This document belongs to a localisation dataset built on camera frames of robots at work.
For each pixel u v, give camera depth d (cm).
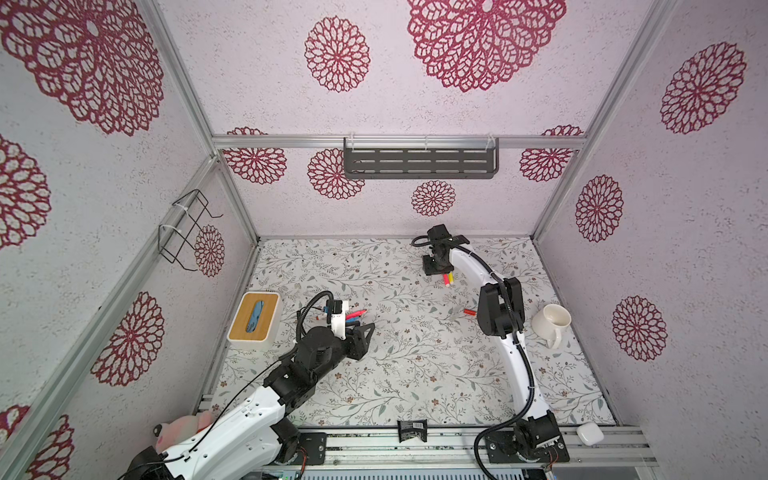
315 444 75
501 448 73
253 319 93
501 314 72
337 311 66
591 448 76
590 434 75
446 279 108
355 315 98
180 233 75
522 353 66
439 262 92
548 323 90
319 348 57
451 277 107
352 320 97
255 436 60
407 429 76
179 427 71
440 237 90
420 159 93
